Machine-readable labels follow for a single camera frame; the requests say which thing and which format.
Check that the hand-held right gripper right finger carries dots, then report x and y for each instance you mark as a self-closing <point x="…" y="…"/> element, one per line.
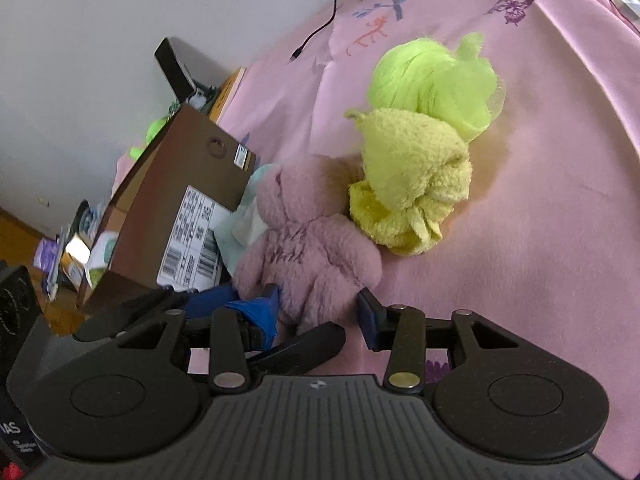
<point x="369" y="320"/>

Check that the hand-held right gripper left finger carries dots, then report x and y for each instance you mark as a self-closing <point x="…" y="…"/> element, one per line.
<point x="260" y="317"/>

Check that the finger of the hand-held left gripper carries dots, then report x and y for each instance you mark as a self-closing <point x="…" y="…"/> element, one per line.
<point x="305" y="345"/>
<point x="150" y="302"/>

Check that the pink teddy bear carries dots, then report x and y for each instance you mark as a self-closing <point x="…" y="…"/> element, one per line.
<point x="310" y="250"/>

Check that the mint green towel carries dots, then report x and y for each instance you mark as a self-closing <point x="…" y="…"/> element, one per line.
<point x="245" y="220"/>

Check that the brown cardboard box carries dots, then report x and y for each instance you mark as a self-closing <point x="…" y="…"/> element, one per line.
<point x="190" y="185"/>

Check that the yellow towel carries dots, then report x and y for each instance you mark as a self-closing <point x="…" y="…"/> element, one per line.
<point x="410" y="175"/>

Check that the neon green mesh cloth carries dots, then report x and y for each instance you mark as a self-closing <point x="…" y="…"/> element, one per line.
<point x="435" y="80"/>

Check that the plastic packaging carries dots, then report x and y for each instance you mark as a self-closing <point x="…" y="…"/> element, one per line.
<point x="75" y="255"/>

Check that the neon green plush toy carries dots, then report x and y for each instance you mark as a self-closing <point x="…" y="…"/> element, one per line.
<point x="155" y="130"/>

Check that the pink printed bed sheet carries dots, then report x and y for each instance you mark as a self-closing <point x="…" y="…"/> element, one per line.
<point x="525" y="210"/>

